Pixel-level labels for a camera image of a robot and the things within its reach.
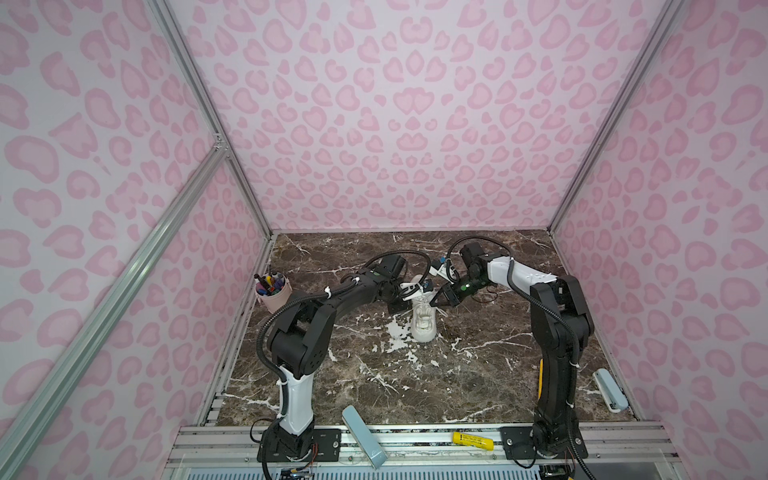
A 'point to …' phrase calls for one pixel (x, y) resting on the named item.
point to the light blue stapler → (612, 396)
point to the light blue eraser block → (375, 451)
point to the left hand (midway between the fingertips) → (408, 293)
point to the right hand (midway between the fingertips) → (438, 298)
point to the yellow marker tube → (463, 439)
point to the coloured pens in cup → (269, 285)
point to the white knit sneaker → (424, 313)
